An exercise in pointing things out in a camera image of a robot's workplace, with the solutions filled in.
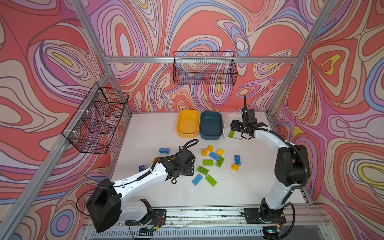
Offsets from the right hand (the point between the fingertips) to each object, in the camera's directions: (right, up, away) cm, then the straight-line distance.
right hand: (236, 128), depth 95 cm
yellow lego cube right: (-11, -16, 0) cm, 19 cm away
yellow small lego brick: (-21, -16, -2) cm, 26 cm away
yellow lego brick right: (-3, -24, -7) cm, 25 cm away
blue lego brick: (-46, -15, 0) cm, 48 cm away
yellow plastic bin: (-32, +3, +16) cm, 36 cm away
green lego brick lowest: (-18, -31, -10) cm, 37 cm away
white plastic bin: (-2, +8, +14) cm, 16 cm away
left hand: (-30, -22, -13) cm, 40 cm away
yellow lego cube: (-17, -13, +2) cm, 22 cm away
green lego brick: (-1, -4, +9) cm, 10 cm away
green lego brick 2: (-18, -21, -5) cm, 29 cm away
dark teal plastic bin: (-15, +1, +12) cm, 19 cm away
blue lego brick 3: (0, -20, -3) cm, 20 cm away
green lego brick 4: (-22, -26, -7) cm, 35 cm away
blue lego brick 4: (-26, -30, -10) cm, 41 cm away
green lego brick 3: (-12, -21, -4) cm, 25 cm away
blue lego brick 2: (-15, -18, -1) cm, 23 cm away
